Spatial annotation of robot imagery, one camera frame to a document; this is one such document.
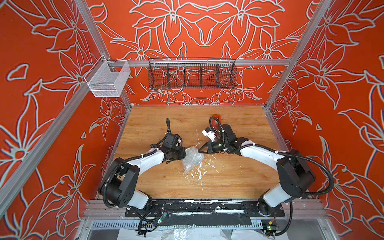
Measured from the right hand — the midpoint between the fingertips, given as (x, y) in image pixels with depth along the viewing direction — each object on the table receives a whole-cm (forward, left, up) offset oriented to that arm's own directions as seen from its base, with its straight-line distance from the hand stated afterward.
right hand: (198, 149), depth 79 cm
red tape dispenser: (+31, -14, -7) cm, 35 cm away
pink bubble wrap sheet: (-2, +3, -6) cm, 7 cm away
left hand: (+3, +7, -10) cm, 12 cm away
